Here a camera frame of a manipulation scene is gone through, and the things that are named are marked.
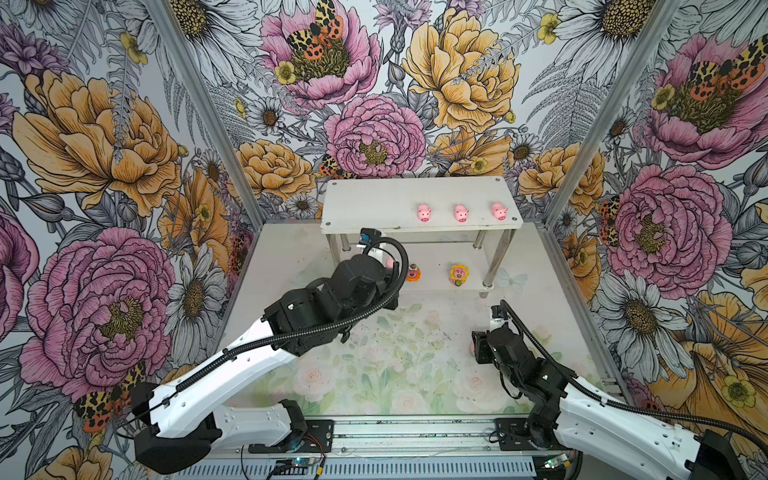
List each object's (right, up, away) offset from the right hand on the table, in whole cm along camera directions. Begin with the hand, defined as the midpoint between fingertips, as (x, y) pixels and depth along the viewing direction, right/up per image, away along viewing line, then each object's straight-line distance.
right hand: (480, 343), depth 83 cm
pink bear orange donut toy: (-17, +18, +11) cm, 27 cm away
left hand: (-24, +19, -19) cm, 36 cm away
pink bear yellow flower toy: (-4, +18, +11) cm, 21 cm away
